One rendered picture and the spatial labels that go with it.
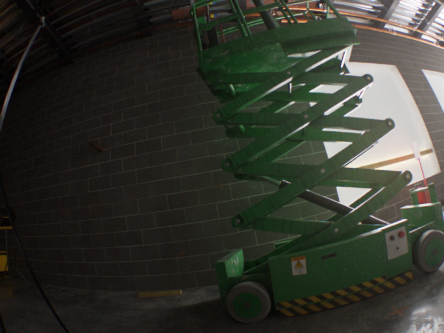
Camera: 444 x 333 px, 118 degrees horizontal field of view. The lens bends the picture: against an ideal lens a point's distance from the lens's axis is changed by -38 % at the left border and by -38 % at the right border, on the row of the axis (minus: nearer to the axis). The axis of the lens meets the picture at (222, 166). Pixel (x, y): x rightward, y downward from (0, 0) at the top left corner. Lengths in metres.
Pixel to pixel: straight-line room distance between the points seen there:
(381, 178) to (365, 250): 0.57
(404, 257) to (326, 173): 0.85
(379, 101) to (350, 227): 3.31
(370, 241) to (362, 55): 4.01
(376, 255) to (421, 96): 4.44
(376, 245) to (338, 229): 0.30
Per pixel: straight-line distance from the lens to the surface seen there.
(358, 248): 1.46
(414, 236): 1.77
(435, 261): 1.81
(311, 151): 3.03
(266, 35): 2.08
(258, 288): 1.46
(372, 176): 1.73
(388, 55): 5.57
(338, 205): 1.77
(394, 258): 1.64
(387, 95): 4.84
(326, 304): 1.55
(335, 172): 1.64
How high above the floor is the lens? 0.72
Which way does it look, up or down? 16 degrees up
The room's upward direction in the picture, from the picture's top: 10 degrees counter-clockwise
